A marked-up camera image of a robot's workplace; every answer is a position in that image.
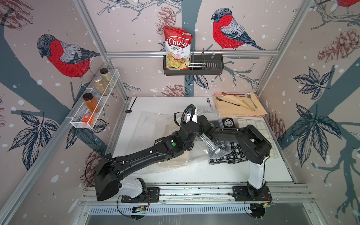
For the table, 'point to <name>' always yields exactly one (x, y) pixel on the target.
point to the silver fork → (208, 101)
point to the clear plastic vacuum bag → (147, 128)
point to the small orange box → (88, 118)
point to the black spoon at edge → (129, 111)
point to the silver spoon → (249, 96)
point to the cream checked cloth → (259, 123)
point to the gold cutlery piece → (246, 106)
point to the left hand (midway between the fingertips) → (200, 114)
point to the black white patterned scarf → (230, 152)
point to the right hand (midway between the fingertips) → (180, 139)
